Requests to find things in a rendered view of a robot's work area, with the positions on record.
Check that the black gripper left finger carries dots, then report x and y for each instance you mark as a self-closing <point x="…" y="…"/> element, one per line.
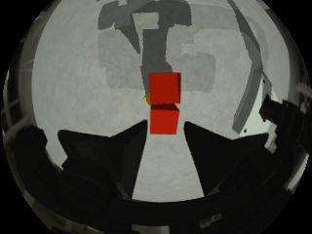
<point x="120" y="154"/>

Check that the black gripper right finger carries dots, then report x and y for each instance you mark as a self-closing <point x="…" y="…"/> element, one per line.
<point x="215" y="157"/>

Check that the yellow cube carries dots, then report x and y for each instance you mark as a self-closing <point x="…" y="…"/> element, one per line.
<point x="146" y="98"/>

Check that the red cube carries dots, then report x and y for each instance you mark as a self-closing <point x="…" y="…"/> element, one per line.
<point x="164" y="88"/>
<point x="163" y="119"/>

